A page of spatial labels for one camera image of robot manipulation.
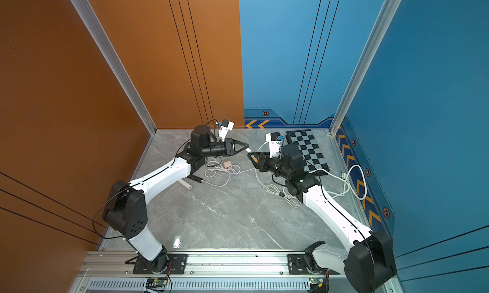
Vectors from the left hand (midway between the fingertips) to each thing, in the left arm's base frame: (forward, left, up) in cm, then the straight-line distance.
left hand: (248, 144), depth 76 cm
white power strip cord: (-2, -51, -28) cm, 58 cm away
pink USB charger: (+9, +12, -27) cm, 31 cm away
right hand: (-4, -1, -1) cm, 5 cm away
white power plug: (+3, -50, -28) cm, 57 cm away
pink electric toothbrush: (-4, +31, -25) cm, 40 cm away
